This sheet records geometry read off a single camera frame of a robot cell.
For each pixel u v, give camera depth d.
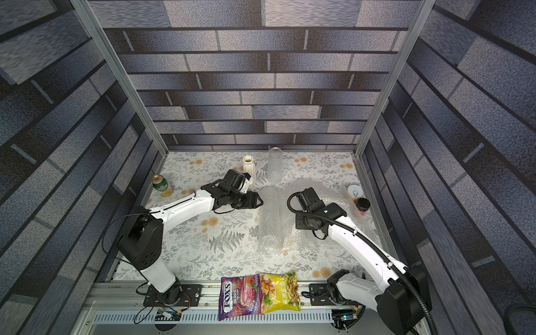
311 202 0.61
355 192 0.96
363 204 0.92
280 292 0.71
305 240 0.81
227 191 0.69
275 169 1.02
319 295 0.74
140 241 0.46
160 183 0.94
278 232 0.81
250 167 0.95
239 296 0.71
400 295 0.38
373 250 0.45
